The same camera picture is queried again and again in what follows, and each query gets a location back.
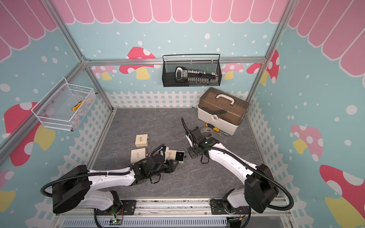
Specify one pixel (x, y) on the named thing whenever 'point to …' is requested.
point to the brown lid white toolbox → (221, 110)
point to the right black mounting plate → (217, 207)
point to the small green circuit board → (115, 222)
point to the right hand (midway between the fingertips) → (193, 149)
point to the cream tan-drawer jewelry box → (138, 155)
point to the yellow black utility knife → (74, 108)
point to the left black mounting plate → (128, 207)
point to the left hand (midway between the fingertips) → (175, 165)
